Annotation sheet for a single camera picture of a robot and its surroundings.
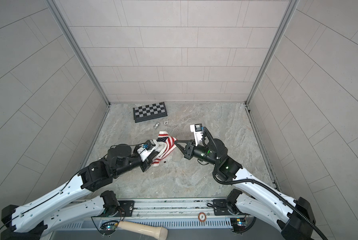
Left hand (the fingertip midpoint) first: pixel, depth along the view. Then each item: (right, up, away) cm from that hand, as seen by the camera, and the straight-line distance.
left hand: (162, 151), depth 65 cm
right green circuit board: (+35, -34, +3) cm, 49 cm away
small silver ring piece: (-4, +10, +40) cm, 41 cm away
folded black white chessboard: (-16, +18, +42) cm, 49 cm away
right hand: (+6, +3, -2) cm, 7 cm away
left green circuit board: (-23, -34, 0) cm, 41 cm away
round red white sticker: (+18, -32, +4) cm, 37 cm away
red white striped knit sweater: (+2, +4, -3) cm, 5 cm away
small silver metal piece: (-10, +9, +37) cm, 39 cm away
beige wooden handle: (-1, -34, -2) cm, 34 cm away
